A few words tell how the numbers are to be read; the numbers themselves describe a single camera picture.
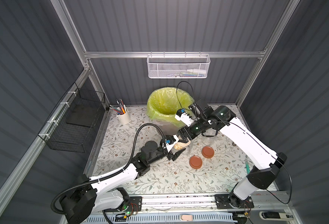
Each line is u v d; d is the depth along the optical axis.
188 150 0.90
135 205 0.72
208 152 0.91
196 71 0.94
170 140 0.60
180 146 0.66
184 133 0.59
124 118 1.03
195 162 0.89
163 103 0.97
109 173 0.50
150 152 0.57
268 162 0.41
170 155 0.65
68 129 0.72
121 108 1.05
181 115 0.62
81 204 0.40
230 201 0.67
